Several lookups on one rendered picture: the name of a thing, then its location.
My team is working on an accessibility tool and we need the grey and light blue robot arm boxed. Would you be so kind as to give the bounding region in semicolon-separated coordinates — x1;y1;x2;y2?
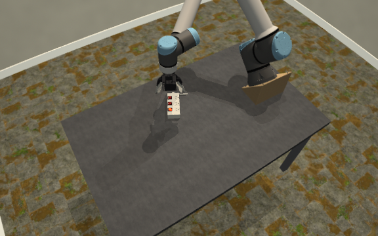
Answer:
157;0;292;87

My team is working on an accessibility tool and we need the white power strip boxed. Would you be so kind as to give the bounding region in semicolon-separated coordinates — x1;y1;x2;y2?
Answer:
167;92;188;119

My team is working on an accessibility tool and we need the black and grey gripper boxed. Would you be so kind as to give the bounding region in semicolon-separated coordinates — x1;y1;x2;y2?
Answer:
156;72;185;94

